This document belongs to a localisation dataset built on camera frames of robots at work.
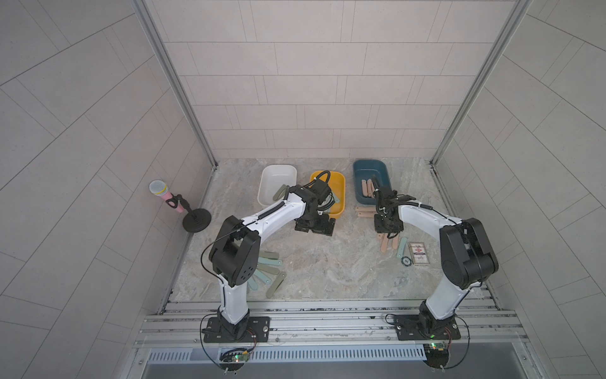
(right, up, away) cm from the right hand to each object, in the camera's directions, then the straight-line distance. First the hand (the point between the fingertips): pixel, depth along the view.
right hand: (382, 226), depth 94 cm
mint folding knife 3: (-49, -17, -14) cm, 53 cm away
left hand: (-23, 0, -8) cm, 25 cm away
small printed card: (+11, -8, -9) cm, 16 cm away
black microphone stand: (-75, +3, -1) cm, 75 cm away
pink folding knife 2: (-1, -5, -5) cm, 8 cm away
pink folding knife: (-6, +7, +5) cm, 10 cm away
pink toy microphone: (-78, +16, -17) cm, 82 cm away
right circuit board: (+8, -32, -27) cm, 42 cm away
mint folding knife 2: (-46, -15, -13) cm, 50 cm away
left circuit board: (-50, -31, -29) cm, 65 cm away
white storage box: (-47, +20, +12) cm, 52 cm away
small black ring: (+6, -11, -9) cm, 16 cm away
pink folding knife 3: (+4, -5, -5) cm, 8 cm away
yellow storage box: (-17, +16, +12) cm, 26 cm away
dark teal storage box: (-3, +24, +17) cm, 29 cm away
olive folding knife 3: (-39, -16, -14) cm, 45 cm away
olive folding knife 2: (-43, -13, -11) cm, 47 cm away
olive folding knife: (-44, -9, -7) cm, 45 cm away
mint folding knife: (+6, -7, -6) cm, 11 cm away
